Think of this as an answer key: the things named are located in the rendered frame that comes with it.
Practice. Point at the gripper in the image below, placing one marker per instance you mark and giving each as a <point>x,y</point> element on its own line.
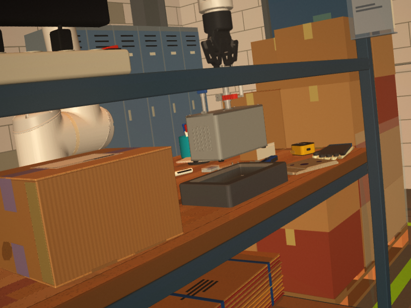
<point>217,22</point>

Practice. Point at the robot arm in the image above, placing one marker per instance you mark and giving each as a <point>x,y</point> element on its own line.
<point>64,134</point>

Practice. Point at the grey metal stamp stand box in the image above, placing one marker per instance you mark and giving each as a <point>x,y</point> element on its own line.
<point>231,134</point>

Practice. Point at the large brown cardboard carton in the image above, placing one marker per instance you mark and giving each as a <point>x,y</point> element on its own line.
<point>106,211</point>

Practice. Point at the blue grey locker row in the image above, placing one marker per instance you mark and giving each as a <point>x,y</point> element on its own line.
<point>160,48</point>

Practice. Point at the brown cardboard box with tape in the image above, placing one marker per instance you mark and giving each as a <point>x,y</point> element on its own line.
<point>314,41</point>

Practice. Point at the teal pen cup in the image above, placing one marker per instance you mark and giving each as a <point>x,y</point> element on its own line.
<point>184,146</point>

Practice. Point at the small red lever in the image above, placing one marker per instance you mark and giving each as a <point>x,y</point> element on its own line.
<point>110,48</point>

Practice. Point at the small white box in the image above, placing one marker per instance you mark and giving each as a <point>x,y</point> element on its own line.
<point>266,151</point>

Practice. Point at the big brown cardboard box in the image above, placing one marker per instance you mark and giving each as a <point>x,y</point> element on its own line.
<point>321,112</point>

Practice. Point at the small grey ink pad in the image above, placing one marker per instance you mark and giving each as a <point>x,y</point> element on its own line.
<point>210,168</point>

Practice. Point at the blue box cutter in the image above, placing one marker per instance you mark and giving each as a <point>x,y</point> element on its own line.
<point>270,158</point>

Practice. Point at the yellow tape measure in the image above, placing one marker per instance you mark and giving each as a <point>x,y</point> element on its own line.
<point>302,149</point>

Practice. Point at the dark grey shallow tray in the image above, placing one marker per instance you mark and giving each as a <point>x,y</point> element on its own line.
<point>231,189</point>

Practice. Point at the flat brown cardboard piece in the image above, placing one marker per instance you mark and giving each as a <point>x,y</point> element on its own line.
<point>308,166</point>

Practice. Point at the black and cream work glove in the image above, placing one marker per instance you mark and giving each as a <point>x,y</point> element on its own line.
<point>334,150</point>

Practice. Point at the grey sign plate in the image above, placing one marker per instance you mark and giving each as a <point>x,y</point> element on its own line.
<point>372,19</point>

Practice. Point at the beige flat slab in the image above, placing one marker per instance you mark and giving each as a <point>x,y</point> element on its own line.
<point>64,65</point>

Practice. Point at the black flat panel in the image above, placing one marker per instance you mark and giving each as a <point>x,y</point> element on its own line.
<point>51,12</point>

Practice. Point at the dark blue steel shelf rack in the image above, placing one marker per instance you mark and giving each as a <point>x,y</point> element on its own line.
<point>369,154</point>

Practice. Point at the red cardboard box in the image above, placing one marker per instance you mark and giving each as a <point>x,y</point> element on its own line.
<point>308,256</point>

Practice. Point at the bundle of flat cardboard sheets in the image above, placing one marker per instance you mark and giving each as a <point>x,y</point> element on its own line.
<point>231,285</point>

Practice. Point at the wooden pallet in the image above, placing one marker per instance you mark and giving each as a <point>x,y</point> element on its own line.
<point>398,243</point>

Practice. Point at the grey post with red gear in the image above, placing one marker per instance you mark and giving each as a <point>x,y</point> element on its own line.
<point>228,96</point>

